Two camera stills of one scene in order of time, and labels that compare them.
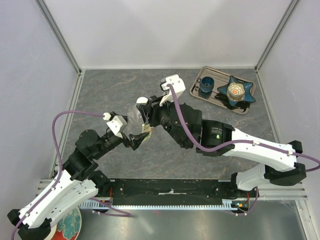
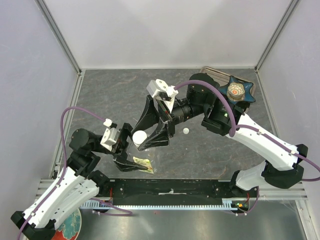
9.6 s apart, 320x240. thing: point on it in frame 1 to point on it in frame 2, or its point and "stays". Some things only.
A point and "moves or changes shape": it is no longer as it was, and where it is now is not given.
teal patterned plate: [69, 228] stays
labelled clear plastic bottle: [135, 124] to [144, 162]
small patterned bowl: [236, 91] stays
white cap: [142, 100] moves or changes shape
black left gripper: [135, 139] to [123, 144]
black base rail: [173, 192] stays
